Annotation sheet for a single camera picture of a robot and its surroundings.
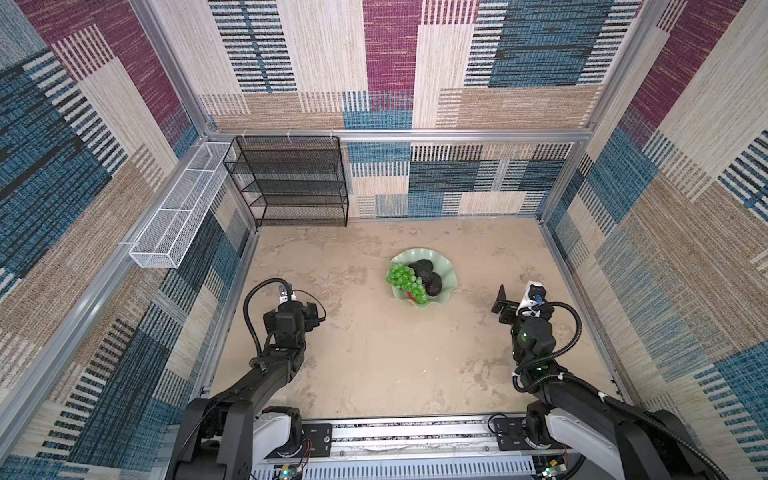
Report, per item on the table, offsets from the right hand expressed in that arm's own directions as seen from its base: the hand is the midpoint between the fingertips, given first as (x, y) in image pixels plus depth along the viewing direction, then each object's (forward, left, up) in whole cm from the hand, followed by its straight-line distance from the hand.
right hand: (518, 292), depth 84 cm
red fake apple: (+6, +29, -8) cm, 31 cm away
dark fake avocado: (+13, +25, -5) cm, 29 cm away
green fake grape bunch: (+8, +31, -3) cm, 32 cm away
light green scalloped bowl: (+17, +18, -9) cm, 26 cm away
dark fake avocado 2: (+9, +22, -9) cm, 25 cm away
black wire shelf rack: (+46, +70, +5) cm, 84 cm away
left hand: (+2, +64, -4) cm, 64 cm away
